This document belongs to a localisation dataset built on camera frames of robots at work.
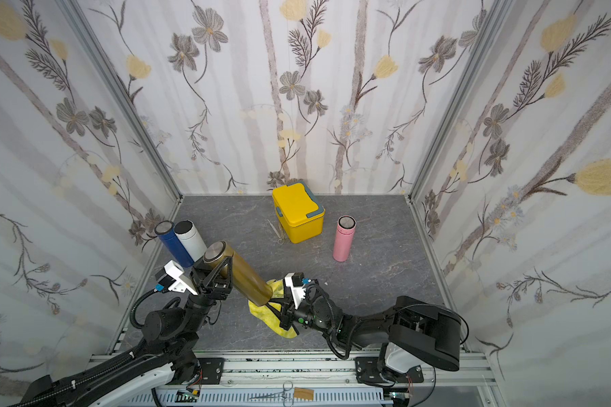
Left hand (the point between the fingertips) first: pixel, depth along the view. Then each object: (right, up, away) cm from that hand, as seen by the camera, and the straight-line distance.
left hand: (223, 255), depth 57 cm
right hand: (+8, -15, +11) cm, 21 cm away
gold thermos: (+4, -7, +5) cm, 9 cm away
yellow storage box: (+16, +11, +38) cm, 43 cm away
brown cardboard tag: (+18, -42, +14) cm, 48 cm away
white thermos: (-20, +3, +23) cm, 31 cm away
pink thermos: (+32, +4, +27) cm, 41 cm away
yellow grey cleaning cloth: (+7, -18, +12) cm, 23 cm away
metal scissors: (+13, -43, +13) cm, 47 cm away
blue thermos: (-28, +5, +24) cm, 37 cm away
